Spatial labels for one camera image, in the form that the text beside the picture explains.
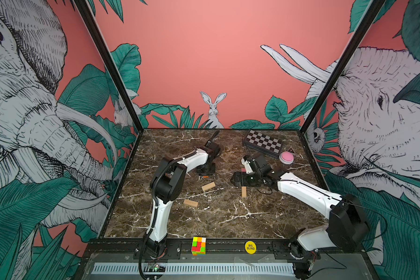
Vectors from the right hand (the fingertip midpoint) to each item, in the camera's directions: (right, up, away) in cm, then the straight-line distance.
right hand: (237, 178), depth 84 cm
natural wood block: (-14, -6, +9) cm, 18 cm away
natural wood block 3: (+5, -9, +8) cm, 13 cm away
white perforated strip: (-20, -35, -14) cm, 42 cm away
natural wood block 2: (-24, -13, +4) cm, 27 cm away
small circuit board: (-35, -34, -14) cm, 51 cm away
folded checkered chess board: (+21, +17, +26) cm, 38 cm away
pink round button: (+33, +9, +21) cm, 40 cm away
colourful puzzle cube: (-18, -26, -14) cm, 34 cm away
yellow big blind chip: (+5, -29, -9) cm, 31 cm away
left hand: (-14, +1, +14) cm, 20 cm away
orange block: (-17, -2, +13) cm, 21 cm away
